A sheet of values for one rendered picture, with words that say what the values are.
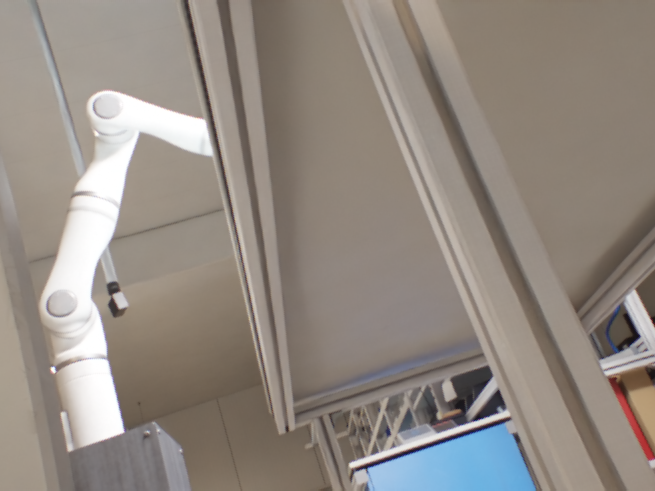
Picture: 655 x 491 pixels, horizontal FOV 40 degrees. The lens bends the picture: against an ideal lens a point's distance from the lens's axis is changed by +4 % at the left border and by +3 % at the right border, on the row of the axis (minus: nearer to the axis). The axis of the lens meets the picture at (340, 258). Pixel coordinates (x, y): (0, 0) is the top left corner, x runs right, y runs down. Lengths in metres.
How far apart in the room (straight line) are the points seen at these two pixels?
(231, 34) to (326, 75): 0.21
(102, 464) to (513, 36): 0.96
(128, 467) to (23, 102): 4.44
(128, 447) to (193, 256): 5.94
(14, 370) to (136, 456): 1.24
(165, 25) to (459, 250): 5.00
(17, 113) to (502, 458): 3.77
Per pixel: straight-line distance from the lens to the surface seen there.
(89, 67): 5.65
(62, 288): 1.75
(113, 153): 1.92
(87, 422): 1.68
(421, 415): 5.60
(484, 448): 3.42
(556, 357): 0.50
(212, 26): 0.76
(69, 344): 1.79
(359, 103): 1.05
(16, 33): 5.35
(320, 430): 2.31
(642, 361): 3.57
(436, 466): 3.38
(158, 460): 1.56
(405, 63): 0.55
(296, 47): 0.92
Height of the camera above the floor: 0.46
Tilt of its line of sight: 20 degrees up
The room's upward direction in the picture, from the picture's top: 20 degrees counter-clockwise
